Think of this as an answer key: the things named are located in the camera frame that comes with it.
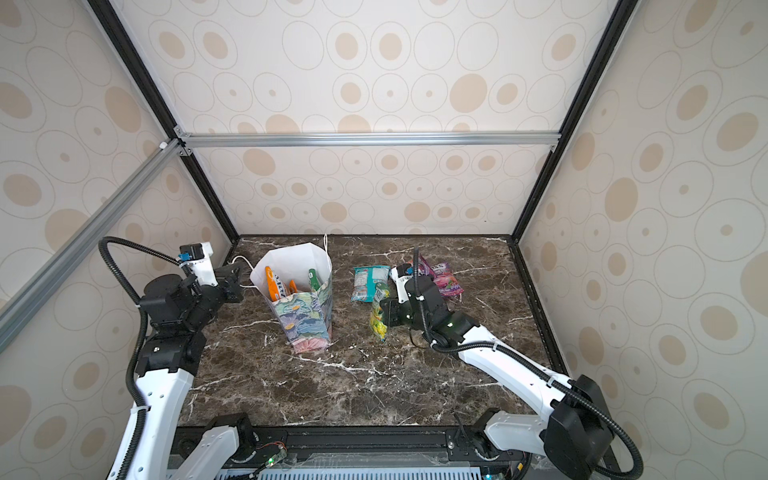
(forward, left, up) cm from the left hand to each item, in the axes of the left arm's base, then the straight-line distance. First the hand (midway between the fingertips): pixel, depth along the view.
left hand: (246, 260), depth 68 cm
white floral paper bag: (+11, -4, -25) cm, 27 cm away
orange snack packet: (0, -2, -12) cm, 12 cm away
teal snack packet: (+16, -24, -32) cm, 43 cm away
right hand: (-3, -30, -14) cm, 34 cm away
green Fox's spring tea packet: (+8, -10, -21) cm, 24 cm away
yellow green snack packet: (-7, -29, -19) cm, 36 cm away
